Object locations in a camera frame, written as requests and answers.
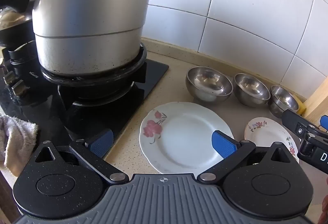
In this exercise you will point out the dark wok with lid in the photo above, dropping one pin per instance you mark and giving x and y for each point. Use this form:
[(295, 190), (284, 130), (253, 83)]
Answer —
[(12, 27)]

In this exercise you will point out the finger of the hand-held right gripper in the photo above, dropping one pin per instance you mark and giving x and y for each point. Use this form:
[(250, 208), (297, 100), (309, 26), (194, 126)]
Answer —
[(325, 121), (292, 117)]

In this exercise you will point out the large aluminium pot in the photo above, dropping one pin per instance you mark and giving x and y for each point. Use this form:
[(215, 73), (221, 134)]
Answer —
[(87, 32)]

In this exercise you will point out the metal stove knob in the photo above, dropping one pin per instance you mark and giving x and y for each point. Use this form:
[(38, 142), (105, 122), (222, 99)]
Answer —
[(18, 87), (9, 76)]

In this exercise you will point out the small steel bowl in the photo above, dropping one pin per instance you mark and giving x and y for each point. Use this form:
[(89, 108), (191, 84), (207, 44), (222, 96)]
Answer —
[(281, 101)]

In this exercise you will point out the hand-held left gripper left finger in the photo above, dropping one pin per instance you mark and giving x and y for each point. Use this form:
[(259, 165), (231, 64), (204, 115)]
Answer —
[(101, 142)]

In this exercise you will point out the worn grey towel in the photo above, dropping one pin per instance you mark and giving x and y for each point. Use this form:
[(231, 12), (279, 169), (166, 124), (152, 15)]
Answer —
[(18, 137)]

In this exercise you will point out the large steel bowl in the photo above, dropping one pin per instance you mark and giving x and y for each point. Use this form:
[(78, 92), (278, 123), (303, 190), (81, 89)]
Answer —
[(208, 85)]

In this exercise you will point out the light wooden board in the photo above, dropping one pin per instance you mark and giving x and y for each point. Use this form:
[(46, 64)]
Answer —
[(316, 101)]

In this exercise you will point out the black glass gas stove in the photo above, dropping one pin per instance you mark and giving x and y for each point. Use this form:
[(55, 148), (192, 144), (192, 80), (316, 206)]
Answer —
[(46, 111)]

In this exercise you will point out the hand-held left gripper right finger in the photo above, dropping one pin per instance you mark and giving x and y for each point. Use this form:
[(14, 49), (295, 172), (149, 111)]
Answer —
[(223, 144)]

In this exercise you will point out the large white floral plate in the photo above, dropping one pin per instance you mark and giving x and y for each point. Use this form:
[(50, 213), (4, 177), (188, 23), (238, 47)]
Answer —
[(184, 137)]

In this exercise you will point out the medium steel bowl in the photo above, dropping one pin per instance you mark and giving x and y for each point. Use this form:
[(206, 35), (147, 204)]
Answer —
[(252, 89)]

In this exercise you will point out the small white floral plate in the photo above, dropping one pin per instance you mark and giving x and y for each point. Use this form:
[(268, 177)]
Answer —
[(269, 133)]

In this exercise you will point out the yellow sponge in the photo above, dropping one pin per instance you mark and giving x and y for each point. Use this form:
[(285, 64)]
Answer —
[(302, 107)]

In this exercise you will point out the black burner pot support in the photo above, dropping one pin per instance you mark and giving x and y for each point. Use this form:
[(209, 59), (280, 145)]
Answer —
[(23, 53), (102, 85)]

